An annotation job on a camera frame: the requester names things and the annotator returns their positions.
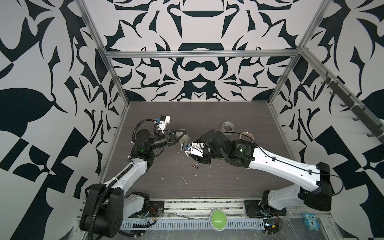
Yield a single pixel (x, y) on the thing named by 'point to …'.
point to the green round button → (218, 219)
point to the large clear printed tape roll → (227, 127)
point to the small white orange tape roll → (247, 134)
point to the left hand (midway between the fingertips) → (188, 131)
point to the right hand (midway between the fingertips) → (192, 146)
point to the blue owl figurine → (311, 221)
